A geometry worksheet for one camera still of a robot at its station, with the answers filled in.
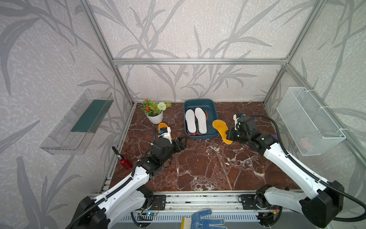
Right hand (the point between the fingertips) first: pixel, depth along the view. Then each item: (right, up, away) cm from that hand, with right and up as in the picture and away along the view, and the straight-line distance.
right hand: (225, 130), depth 79 cm
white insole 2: (-12, +6, +26) cm, 30 cm away
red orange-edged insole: (-8, +6, +26) cm, 28 cm away
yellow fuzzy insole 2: (-41, +1, +27) cm, 49 cm away
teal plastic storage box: (-5, +17, +36) cm, 40 cm away
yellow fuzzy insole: (-2, +2, +3) cm, 5 cm away
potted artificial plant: (-45, +11, +17) cm, 50 cm away
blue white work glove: (-17, -43, -11) cm, 47 cm away
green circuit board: (-40, -41, -9) cm, 58 cm away
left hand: (-23, -5, -1) cm, 24 cm away
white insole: (-20, +6, +26) cm, 34 cm away
